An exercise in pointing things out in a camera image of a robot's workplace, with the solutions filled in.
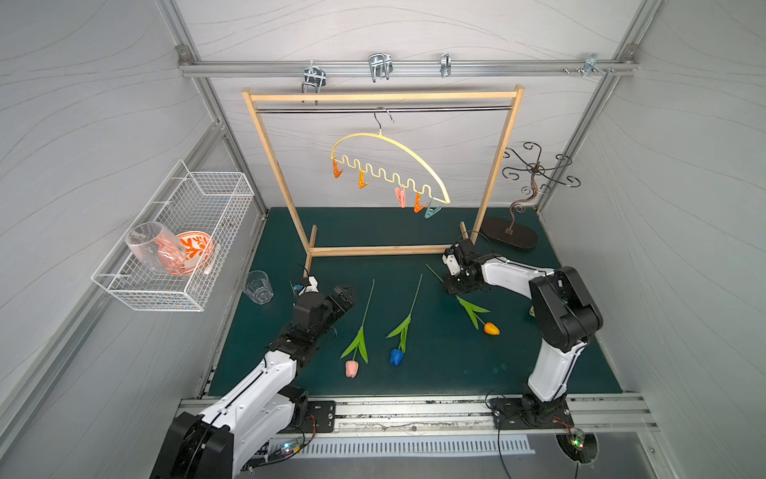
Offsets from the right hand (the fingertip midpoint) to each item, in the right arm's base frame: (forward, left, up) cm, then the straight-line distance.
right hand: (449, 285), depth 98 cm
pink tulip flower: (-28, +29, +2) cm, 40 cm away
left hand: (-11, +31, +11) cm, 35 cm away
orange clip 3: (+4, +12, +32) cm, 34 cm away
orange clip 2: (+16, +28, +31) cm, 45 cm away
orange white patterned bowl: (-12, +62, +34) cm, 72 cm away
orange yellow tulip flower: (-15, -11, +2) cm, 19 cm away
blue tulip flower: (-24, +16, +2) cm, 29 cm away
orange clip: (+22, +37, +30) cm, 52 cm away
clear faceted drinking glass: (-6, +62, +4) cm, 62 cm away
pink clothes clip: (+8, +17, +34) cm, 38 cm away
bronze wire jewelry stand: (+21, -28, +2) cm, 35 cm away
